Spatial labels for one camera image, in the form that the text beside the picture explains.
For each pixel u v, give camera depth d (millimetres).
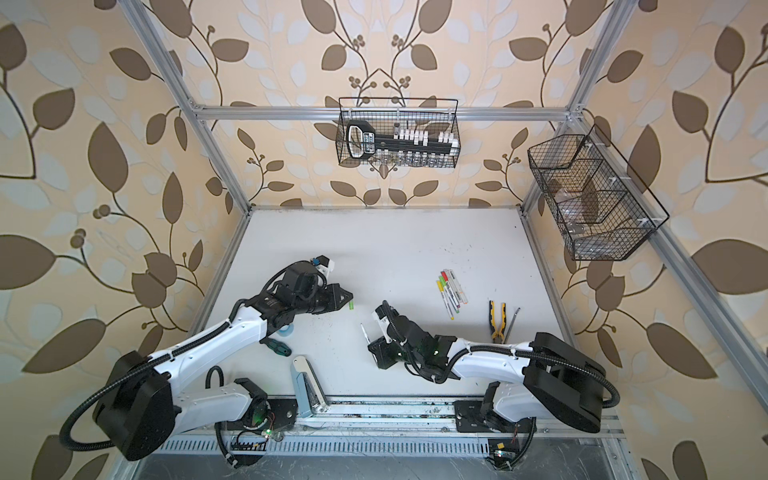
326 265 770
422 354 623
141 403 407
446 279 994
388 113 903
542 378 422
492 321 893
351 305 807
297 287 640
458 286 987
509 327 890
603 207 730
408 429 737
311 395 753
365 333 805
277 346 829
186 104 889
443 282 988
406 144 829
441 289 976
